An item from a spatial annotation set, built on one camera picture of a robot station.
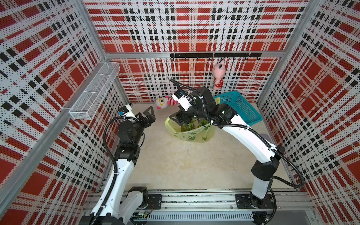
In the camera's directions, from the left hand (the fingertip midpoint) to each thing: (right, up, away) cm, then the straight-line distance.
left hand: (149, 109), depth 72 cm
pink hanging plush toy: (+41, +27, +19) cm, 52 cm away
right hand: (+15, -1, -6) cm, 17 cm away
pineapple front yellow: (+20, -10, +17) cm, 28 cm away
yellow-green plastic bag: (+29, -14, +8) cm, 33 cm away
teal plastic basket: (+67, +1, +39) cm, 77 cm away
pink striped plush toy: (-1, +8, +40) cm, 40 cm away
